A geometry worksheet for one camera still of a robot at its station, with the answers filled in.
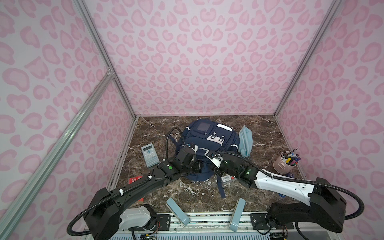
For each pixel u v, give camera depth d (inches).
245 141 38.3
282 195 19.8
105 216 15.6
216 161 27.2
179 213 28.5
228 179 33.5
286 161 32.2
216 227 28.5
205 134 39.1
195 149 29.3
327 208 15.6
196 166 27.2
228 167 24.8
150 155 37.8
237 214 29.2
